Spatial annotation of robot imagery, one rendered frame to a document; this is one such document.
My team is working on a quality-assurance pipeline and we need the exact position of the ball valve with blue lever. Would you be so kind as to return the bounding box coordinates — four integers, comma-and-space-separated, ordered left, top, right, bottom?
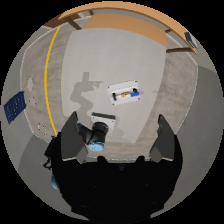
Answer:
111, 86, 139, 101

